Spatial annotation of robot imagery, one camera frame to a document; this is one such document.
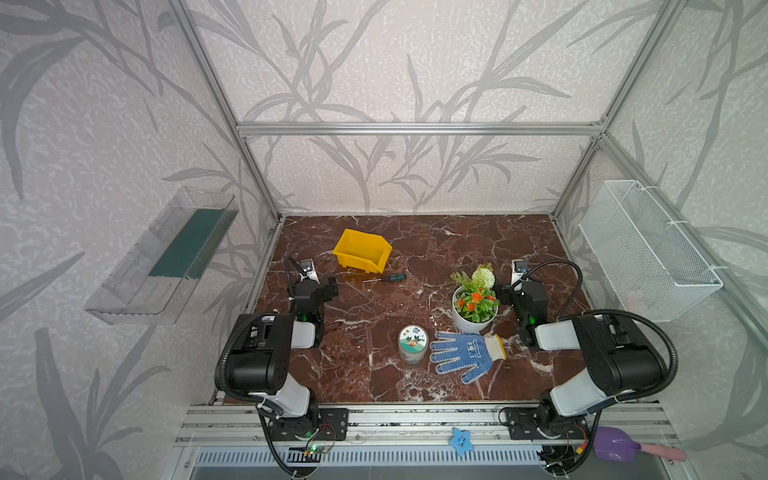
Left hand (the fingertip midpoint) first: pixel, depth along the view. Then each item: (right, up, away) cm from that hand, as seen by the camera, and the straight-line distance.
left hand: (314, 274), depth 93 cm
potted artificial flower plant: (+47, -6, -17) cm, 50 cm away
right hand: (+63, 0, +1) cm, 63 cm away
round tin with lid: (+31, -16, -14) cm, 38 cm away
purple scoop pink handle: (+80, -38, -23) cm, 91 cm away
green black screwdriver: (+24, -2, +8) cm, 25 cm away
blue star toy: (+42, -37, -23) cm, 61 cm away
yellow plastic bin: (+13, +7, +12) cm, 19 cm away
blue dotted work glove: (+47, -21, -8) cm, 52 cm away
